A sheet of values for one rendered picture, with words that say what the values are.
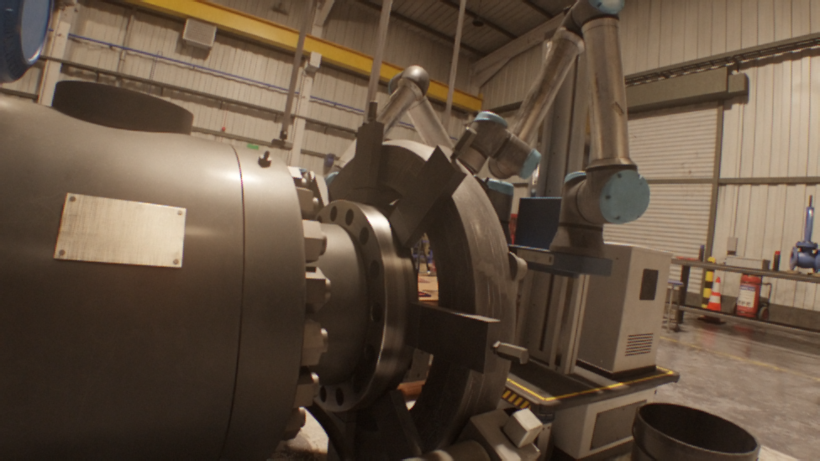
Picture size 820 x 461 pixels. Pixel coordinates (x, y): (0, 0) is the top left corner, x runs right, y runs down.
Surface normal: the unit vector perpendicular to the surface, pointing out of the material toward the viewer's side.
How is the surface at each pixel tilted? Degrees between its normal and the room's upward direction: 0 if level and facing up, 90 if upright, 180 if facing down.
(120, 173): 46
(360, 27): 90
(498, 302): 78
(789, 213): 90
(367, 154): 90
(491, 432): 22
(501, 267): 68
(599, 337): 90
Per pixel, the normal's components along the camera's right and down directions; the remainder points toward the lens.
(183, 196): 0.56, -0.59
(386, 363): 0.56, 0.32
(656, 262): 0.50, 0.05
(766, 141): -0.84, -0.13
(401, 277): 0.62, -0.35
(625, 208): 0.11, 0.08
